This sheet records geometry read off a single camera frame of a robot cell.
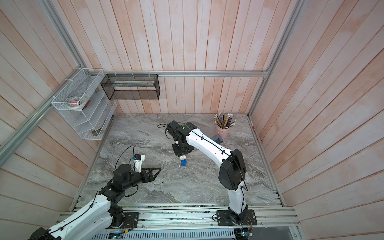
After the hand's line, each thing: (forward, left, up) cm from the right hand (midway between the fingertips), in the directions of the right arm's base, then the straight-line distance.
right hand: (181, 153), depth 84 cm
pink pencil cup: (+20, -28, -6) cm, 35 cm away
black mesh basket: (+44, +36, +15) cm, 59 cm away
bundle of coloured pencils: (+28, -28, -3) cm, 40 cm away
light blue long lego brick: (-3, -1, -5) cm, 6 cm away
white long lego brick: (-3, -1, 0) cm, 3 cm away
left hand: (-10, +13, -3) cm, 17 cm away
